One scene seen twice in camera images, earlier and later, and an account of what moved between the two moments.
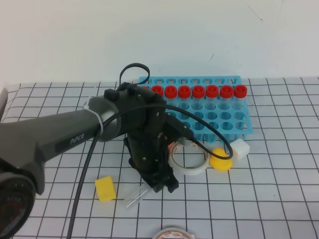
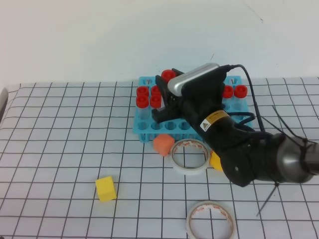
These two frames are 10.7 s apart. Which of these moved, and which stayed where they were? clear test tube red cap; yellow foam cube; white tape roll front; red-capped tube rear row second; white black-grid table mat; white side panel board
Moved: white tape roll front; clear test tube red cap
Stayed: white side panel board; yellow foam cube; white black-grid table mat; red-capped tube rear row second
